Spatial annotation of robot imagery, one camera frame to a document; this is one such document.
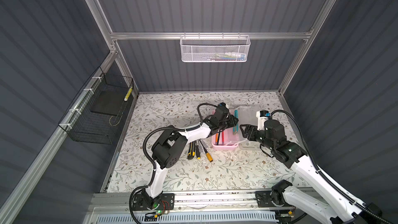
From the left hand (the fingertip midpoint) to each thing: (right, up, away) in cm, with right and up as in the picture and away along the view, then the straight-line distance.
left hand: (239, 120), depth 89 cm
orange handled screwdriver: (-18, -20, -1) cm, 27 cm away
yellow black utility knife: (-28, -20, -2) cm, 34 cm away
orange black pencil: (-9, -11, +6) cm, 16 cm away
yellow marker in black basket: (-61, +14, -8) cm, 63 cm away
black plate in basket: (-68, +10, -13) cm, 70 cm away
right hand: (+1, -3, -13) cm, 13 cm away
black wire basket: (-73, +4, -17) cm, 75 cm away
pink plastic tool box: (-7, -12, +4) cm, 15 cm away
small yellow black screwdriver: (-24, -18, -1) cm, 30 cm away
